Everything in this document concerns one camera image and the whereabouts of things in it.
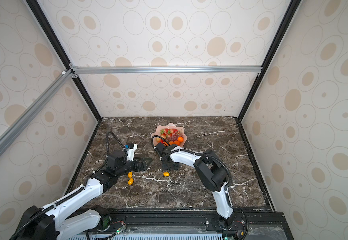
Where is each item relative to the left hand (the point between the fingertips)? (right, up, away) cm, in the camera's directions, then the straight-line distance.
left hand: (150, 158), depth 80 cm
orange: (+16, +9, +21) cm, 28 cm away
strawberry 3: (+3, +9, +20) cm, 22 cm away
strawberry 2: (+13, +15, +26) cm, 33 cm away
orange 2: (+14, +7, +21) cm, 26 cm away
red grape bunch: (+12, +11, +24) cm, 29 cm away
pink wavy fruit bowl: (+8, +18, +30) cm, 36 cm away
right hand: (+9, -8, +14) cm, 19 cm away
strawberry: (+9, +13, +26) cm, 30 cm away
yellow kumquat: (-13, -15, +7) cm, 21 cm away
